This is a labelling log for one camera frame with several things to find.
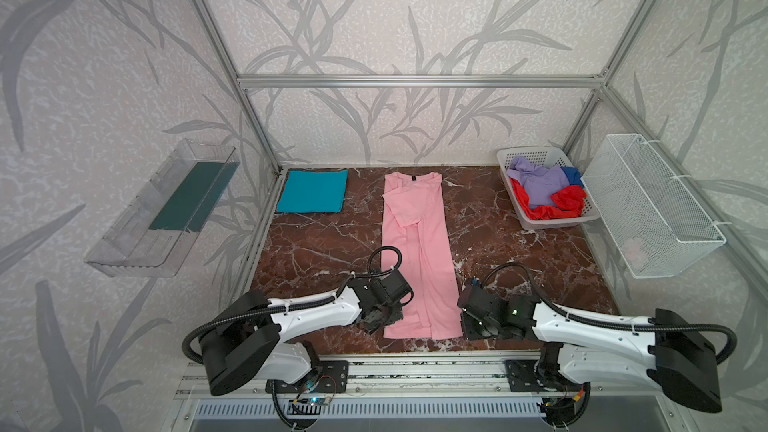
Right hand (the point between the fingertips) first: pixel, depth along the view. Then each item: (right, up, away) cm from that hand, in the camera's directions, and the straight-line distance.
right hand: (460, 319), depth 81 cm
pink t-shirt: (-11, +24, +21) cm, 34 cm away
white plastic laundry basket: (+41, +49, +35) cm, 73 cm away
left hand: (-16, +2, +2) cm, 16 cm away
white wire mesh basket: (+38, +27, -19) cm, 51 cm away
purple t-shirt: (+33, +38, +25) cm, 57 cm away
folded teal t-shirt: (-49, +35, +30) cm, 67 cm away
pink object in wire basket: (+41, +20, -9) cm, 46 cm away
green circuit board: (-36, -15, -11) cm, 41 cm away
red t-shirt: (+40, +31, +18) cm, 54 cm away
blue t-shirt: (+45, +41, +24) cm, 65 cm away
